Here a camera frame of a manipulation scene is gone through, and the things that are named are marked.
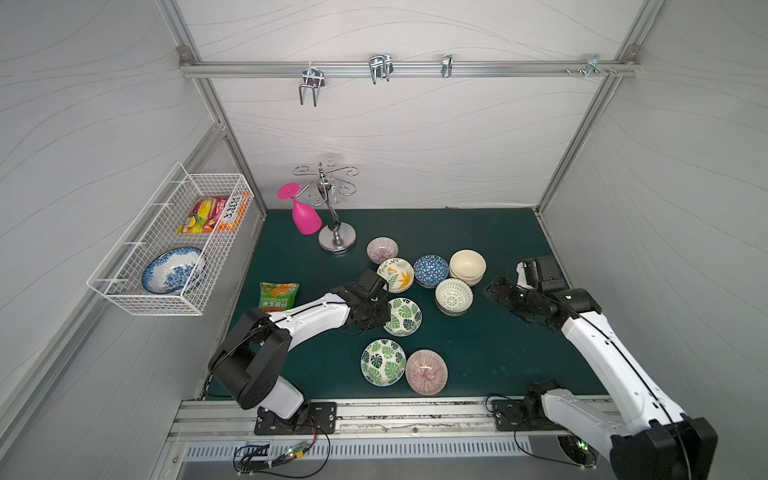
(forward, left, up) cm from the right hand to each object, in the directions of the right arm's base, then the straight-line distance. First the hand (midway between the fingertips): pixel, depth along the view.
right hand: (498, 294), depth 80 cm
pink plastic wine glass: (+24, +59, +3) cm, 63 cm away
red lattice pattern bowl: (+1, +10, -12) cm, 16 cm away
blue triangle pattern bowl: (+15, +17, -12) cm, 26 cm away
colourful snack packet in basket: (+8, +73, +21) cm, 77 cm away
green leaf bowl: (-2, +25, -13) cm, 28 cm away
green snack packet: (+1, +65, -9) cm, 66 cm away
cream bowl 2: (+10, +5, -8) cm, 14 cm away
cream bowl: (+16, +4, -10) cm, 20 cm away
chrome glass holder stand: (+29, +50, +13) cm, 59 cm away
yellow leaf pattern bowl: (+13, +28, -11) cm, 33 cm away
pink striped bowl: (+23, +34, -12) cm, 43 cm away
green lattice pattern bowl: (+5, +10, -12) cm, 16 cm away
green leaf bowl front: (-15, +31, -13) cm, 37 cm away
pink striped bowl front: (-17, +19, -13) cm, 29 cm away
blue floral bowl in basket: (-9, +76, +20) cm, 79 cm away
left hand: (-4, +29, -10) cm, 31 cm away
